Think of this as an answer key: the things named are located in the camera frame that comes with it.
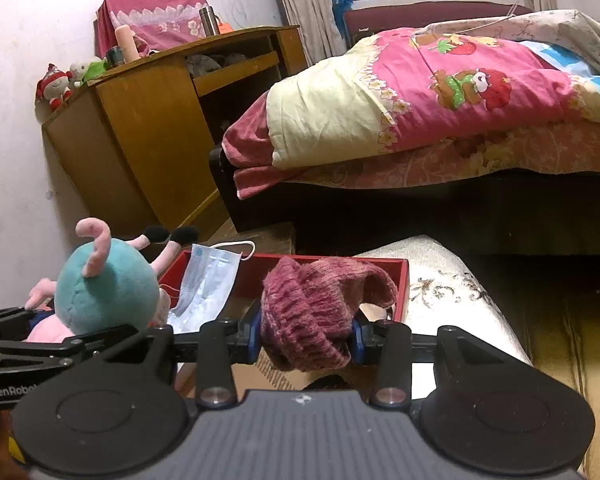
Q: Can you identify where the blue bag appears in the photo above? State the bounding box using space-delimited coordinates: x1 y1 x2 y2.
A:
329 0 356 37

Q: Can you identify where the peach candle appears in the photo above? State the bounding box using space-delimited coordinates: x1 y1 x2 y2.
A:
114 25 140 64

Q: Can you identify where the green white plush toy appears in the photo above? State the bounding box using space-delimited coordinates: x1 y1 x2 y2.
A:
68 57 109 86

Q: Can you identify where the pink knit hat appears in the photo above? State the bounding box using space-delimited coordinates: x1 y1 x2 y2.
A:
259 255 399 372

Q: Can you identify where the red santa doll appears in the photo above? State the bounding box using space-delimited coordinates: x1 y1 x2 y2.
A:
34 63 74 111

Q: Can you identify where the floral table cover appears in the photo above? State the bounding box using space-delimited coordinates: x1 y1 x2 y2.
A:
354 234 534 403

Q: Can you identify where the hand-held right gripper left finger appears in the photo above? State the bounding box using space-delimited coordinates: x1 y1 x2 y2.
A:
96 309 263 409

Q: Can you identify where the pink strawberry print quilt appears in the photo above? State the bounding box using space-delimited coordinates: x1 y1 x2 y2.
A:
222 24 600 202

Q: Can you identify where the red cardboard box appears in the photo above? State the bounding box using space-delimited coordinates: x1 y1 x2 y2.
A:
157 252 411 406

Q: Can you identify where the pink pig plush teal dress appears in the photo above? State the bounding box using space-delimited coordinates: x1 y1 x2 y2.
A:
22 217 201 344

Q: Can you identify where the dark wooden bed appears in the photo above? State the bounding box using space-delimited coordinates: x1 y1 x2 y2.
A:
208 2 600 262

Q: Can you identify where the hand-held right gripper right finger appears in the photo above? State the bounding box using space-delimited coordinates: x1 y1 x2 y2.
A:
351 319 520 408

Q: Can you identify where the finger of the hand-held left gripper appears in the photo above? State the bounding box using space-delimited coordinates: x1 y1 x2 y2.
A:
0 323 142 366
0 307 57 341

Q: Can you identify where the blue white printed blanket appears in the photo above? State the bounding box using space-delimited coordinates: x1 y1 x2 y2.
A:
499 8 600 124

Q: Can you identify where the pink lace dust cover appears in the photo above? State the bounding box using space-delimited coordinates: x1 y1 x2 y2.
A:
95 0 221 62

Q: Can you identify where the wooden desk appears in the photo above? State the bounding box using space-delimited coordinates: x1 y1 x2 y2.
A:
42 25 304 247

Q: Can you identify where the steel thermos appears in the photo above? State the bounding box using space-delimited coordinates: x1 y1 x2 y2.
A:
198 5 220 39

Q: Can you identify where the blue face mask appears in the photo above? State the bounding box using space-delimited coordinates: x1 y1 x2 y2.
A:
159 240 257 334

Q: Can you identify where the grey cloth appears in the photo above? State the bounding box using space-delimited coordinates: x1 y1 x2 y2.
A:
184 52 247 79

